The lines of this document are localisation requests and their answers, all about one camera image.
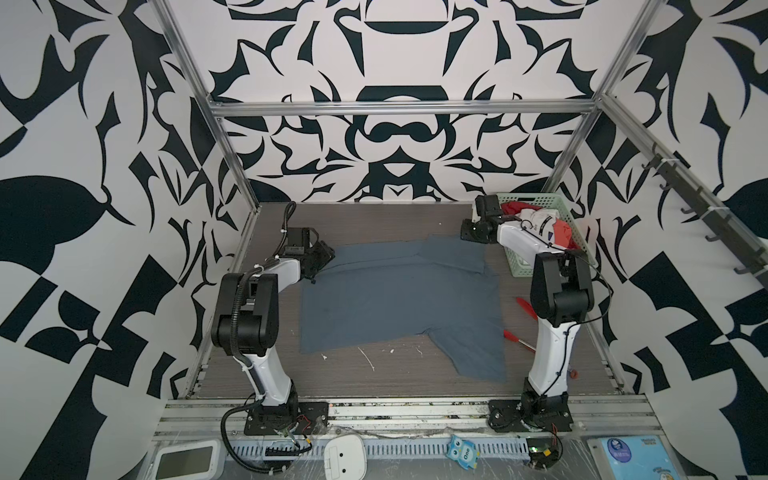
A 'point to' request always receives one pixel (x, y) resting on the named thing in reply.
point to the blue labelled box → (634, 457)
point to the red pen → (510, 336)
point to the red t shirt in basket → (563, 234)
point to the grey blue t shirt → (442, 286)
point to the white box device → (345, 458)
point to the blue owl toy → (462, 451)
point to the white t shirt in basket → (539, 222)
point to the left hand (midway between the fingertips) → (330, 247)
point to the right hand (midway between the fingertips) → (470, 226)
